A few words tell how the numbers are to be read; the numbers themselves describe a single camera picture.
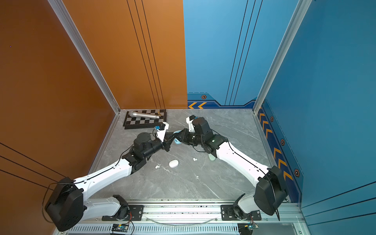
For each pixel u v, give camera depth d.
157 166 0.89
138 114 1.09
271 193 0.39
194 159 0.92
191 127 0.69
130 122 1.09
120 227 0.72
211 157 0.92
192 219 0.72
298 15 0.72
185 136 0.66
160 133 0.66
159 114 1.10
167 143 0.67
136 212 0.74
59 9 0.70
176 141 0.74
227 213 0.72
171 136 0.73
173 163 0.89
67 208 0.40
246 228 0.71
